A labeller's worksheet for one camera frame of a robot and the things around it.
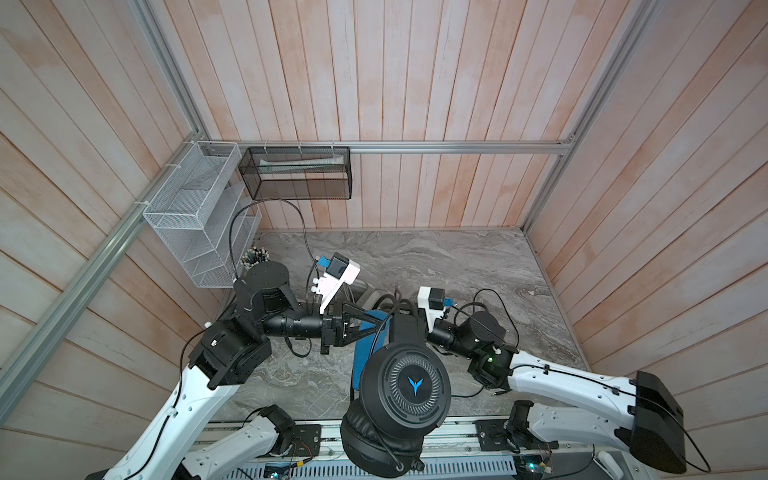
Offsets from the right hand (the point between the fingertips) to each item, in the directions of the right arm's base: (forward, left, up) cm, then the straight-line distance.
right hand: (385, 311), depth 60 cm
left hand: (-9, +1, +8) cm, 12 cm away
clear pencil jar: (+27, +41, -15) cm, 51 cm away
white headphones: (+17, +5, -22) cm, 28 cm away
